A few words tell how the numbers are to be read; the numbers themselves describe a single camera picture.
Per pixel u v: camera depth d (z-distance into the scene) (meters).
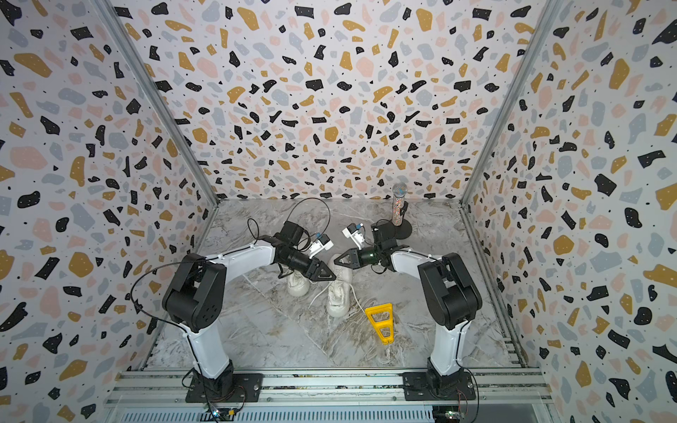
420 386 0.73
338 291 0.88
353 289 0.92
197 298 0.50
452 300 0.50
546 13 0.72
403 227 1.13
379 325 0.86
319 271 0.80
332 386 0.76
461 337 0.55
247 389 0.74
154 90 0.85
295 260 0.80
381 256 0.76
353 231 0.85
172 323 0.51
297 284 0.90
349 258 0.83
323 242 0.83
